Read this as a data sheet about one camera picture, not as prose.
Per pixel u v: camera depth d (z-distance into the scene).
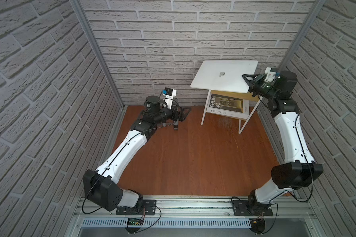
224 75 0.74
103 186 0.39
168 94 0.61
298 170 0.42
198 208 0.75
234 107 0.93
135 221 0.71
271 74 0.64
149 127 0.52
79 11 0.71
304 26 0.76
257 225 0.69
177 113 0.63
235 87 0.66
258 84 0.61
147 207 0.74
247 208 0.72
